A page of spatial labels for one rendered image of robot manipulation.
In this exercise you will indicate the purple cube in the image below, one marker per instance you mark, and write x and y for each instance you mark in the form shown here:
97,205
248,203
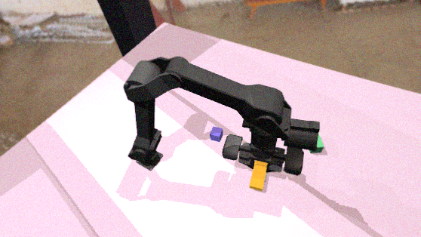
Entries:
216,134

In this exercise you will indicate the yellow bar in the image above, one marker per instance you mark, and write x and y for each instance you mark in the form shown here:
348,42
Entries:
258,175

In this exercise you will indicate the green rectangular block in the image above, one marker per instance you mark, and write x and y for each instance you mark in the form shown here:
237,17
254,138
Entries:
319,145

